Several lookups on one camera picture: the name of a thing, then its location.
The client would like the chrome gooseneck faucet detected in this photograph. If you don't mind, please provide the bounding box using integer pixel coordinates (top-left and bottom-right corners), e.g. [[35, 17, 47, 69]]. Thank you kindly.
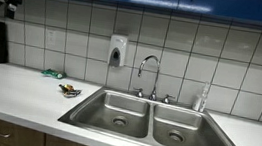
[[134, 53, 163, 101]]

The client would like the black crisps packet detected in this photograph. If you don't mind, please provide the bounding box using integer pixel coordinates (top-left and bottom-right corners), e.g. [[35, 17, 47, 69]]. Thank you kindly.
[[57, 82, 83, 100]]

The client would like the clear spray bottle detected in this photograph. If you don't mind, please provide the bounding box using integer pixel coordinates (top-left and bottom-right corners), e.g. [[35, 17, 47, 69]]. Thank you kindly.
[[191, 80, 211, 114]]

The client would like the green crisps packet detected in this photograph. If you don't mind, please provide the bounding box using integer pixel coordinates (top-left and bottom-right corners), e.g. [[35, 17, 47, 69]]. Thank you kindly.
[[40, 67, 69, 81]]

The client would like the white wall soap dispenser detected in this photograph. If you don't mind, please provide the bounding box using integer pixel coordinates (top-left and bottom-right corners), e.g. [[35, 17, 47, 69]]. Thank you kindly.
[[107, 33, 129, 69]]

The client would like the chrome tap handle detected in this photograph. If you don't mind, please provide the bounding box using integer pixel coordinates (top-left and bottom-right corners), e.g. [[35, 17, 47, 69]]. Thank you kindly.
[[132, 87, 145, 99], [161, 93, 177, 106]]

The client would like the wooden base cabinet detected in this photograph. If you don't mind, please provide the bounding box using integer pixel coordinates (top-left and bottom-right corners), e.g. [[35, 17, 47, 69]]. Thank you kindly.
[[0, 112, 155, 146]]

